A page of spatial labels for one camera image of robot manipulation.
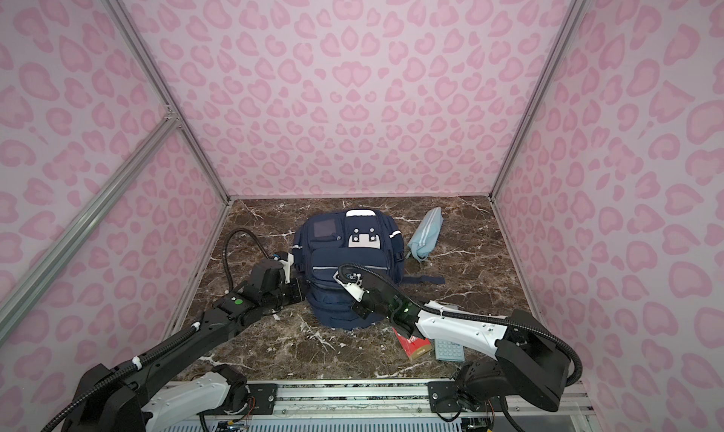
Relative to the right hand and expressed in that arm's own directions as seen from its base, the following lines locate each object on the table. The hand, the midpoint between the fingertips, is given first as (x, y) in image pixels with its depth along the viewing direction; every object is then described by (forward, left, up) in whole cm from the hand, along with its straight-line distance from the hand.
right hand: (350, 286), depth 80 cm
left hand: (+2, +11, -1) cm, 12 cm away
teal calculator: (-14, -28, -12) cm, 34 cm away
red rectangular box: (-12, -18, -13) cm, 26 cm away
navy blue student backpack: (+19, +9, -6) cm, 22 cm away
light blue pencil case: (+24, -25, -8) cm, 35 cm away
